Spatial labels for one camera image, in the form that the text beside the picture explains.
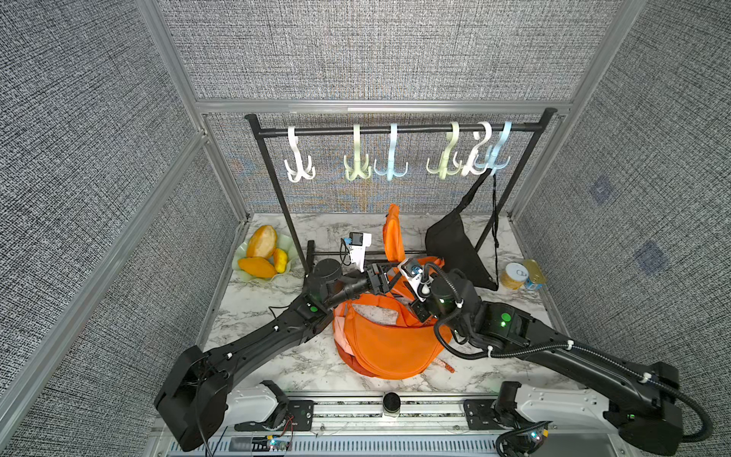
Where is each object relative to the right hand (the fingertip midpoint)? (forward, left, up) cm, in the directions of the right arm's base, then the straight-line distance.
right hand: (409, 275), depth 68 cm
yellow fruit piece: (+21, +40, -24) cm, 51 cm away
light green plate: (+29, +41, -24) cm, 56 cm away
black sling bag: (+20, -17, -12) cm, 28 cm away
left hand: (+1, +1, +3) cm, 3 cm away
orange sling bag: (+4, +4, +4) cm, 7 cm away
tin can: (+14, -39, -23) cm, 48 cm away
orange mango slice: (+19, +48, -25) cm, 57 cm away
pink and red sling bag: (-11, +16, -21) cm, 28 cm away
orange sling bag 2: (-13, +4, -16) cm, 21 cm away
